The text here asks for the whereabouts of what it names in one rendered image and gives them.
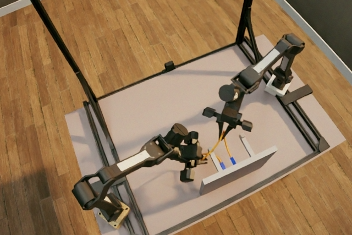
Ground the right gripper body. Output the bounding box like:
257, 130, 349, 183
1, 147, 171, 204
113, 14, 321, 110
171, 131, 199, 183

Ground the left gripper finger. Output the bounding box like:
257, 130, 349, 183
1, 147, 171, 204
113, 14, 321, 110
216, 120, 224, 139
221, 125, 236, 141

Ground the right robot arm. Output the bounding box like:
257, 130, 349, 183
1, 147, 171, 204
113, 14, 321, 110
72, 123, 202, 222

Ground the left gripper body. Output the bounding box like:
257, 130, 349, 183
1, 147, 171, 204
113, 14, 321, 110
202, 102, 253, 132

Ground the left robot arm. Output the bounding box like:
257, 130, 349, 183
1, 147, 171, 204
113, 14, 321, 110
218, 32, 305, 125

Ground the yellow cable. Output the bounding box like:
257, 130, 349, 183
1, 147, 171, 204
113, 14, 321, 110
200, 130, 236, 165

